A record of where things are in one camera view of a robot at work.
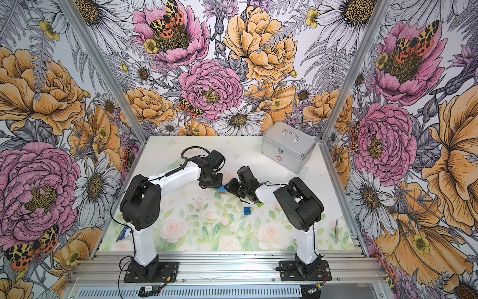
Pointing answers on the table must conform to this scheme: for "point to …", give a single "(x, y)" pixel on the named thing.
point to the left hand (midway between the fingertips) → (214, 189)
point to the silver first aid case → (287, 146)
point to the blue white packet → (122, 235)
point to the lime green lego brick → (259, 204)
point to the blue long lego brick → (222, 189)
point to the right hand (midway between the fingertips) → (226, 191)
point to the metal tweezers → (336, 232)
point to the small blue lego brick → (247, 210)
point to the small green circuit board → (150, 291)
